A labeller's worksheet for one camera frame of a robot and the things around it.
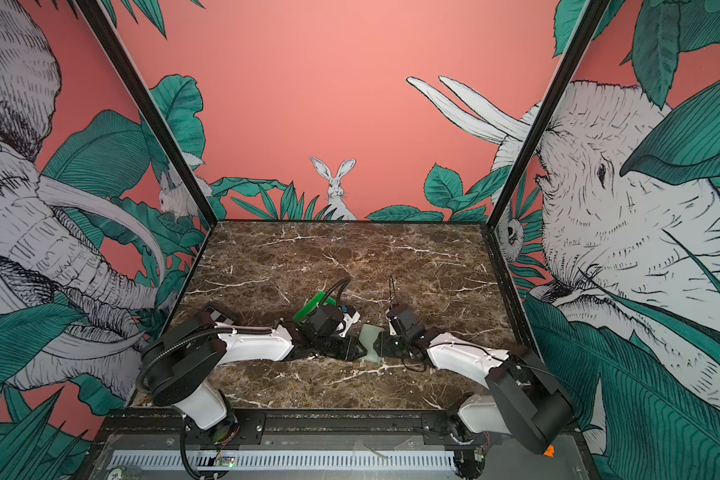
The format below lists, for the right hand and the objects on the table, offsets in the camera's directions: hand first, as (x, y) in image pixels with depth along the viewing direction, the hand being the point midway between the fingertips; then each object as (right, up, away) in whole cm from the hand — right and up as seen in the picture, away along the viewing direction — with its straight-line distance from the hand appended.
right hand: (374, 344), depth 86 cm
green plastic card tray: (-20, +10, +10) cm, 25 cm away
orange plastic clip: (+42, -21, -16) cm, 49 cm away
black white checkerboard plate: (-48, +7, +5) cm, 49 cm away
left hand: (-2, -1, -3) cm, 4 cm away
